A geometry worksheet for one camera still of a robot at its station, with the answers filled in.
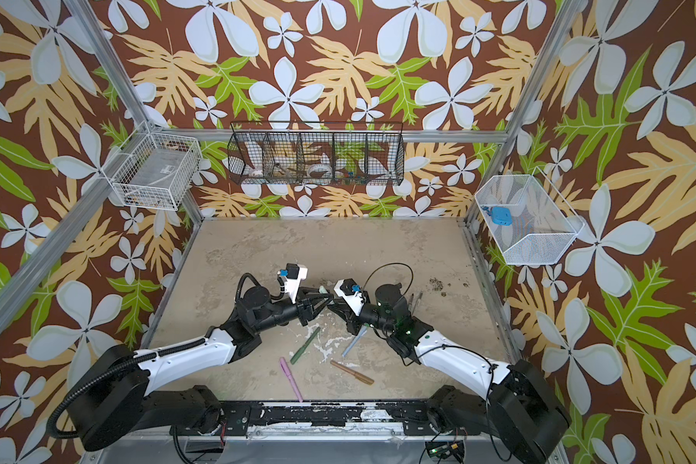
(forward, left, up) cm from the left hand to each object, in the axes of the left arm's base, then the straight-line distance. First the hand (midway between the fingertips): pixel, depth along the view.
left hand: (329, 292), depth 74 cm
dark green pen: (-7, +9, -22) cm, 25 cm away
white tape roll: (+46, +5, +4) cm, 46 cm away
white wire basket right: (+22, -58, +5) cm, 62 cm away
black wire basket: (+50, +5, +8) cm, 51 cm away
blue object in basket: (+24, -51, +4) cm, 57 cm away
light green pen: (-1, +2, +2) cm, 3 cm away
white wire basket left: (+33, +52, +11) cm, 62 cm away
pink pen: (-14, +12, -22) cm, 29 cm away
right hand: (-2, 0, -4) cm, 4 cm away
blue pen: (-10, -8, -4) cm, 13 cm away
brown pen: (-16, -9, -21) cm, 28 cm away
